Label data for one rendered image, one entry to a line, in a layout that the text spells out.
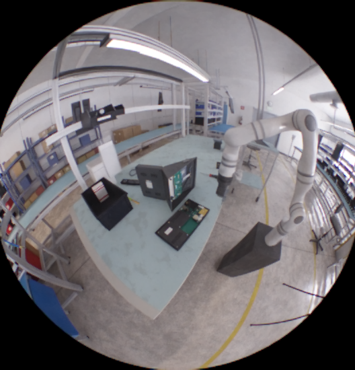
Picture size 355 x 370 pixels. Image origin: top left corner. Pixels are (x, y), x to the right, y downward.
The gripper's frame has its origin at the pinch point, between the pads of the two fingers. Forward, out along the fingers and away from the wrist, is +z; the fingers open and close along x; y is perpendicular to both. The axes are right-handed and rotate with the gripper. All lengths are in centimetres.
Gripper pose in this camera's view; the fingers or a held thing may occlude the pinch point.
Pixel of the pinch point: (222, 201)
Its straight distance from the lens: 62.8
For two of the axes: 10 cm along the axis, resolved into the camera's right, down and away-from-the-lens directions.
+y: -8.2, -3.4, 4.6
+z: 0.4, 7.8, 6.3
